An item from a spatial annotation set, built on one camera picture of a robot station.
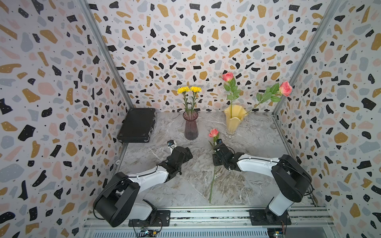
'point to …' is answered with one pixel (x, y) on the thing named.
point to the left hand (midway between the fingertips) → (187, 151)
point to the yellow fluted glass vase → (233, 115)
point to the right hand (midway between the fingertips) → (215, 157)
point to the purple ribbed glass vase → (191, 132)
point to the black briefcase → (139, 125)
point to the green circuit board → (145, 233)
